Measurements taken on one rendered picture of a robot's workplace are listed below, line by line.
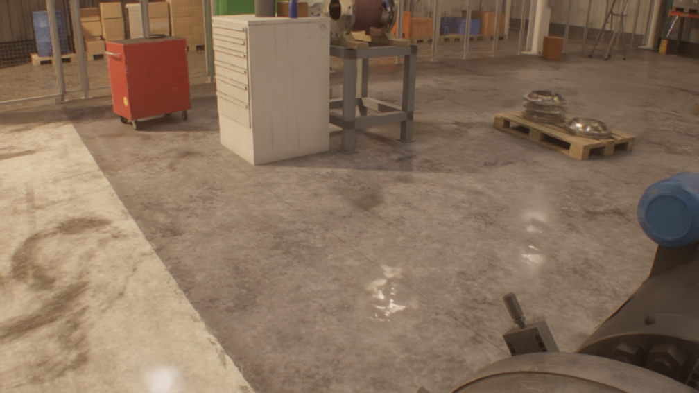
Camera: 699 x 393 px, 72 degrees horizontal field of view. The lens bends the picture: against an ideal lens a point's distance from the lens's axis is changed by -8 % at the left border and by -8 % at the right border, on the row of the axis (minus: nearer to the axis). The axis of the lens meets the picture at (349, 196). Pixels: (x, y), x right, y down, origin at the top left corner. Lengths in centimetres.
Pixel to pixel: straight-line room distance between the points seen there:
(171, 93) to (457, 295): 398
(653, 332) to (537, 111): 463
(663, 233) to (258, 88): 337
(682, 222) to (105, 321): 228
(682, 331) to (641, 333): 7
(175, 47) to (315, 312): 383
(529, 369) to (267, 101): 367
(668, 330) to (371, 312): 163
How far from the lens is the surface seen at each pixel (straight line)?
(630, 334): 111
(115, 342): 246
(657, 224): 139
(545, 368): 81
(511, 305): 90
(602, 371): 78
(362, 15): 474
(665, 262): 148
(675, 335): 108
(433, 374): 218
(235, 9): 755
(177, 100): 578
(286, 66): 429
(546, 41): 1219
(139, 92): 559
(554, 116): 570
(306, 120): 447
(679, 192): 135
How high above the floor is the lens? 144
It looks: 23 degrees down
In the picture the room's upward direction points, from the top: 1 degrees clockwise
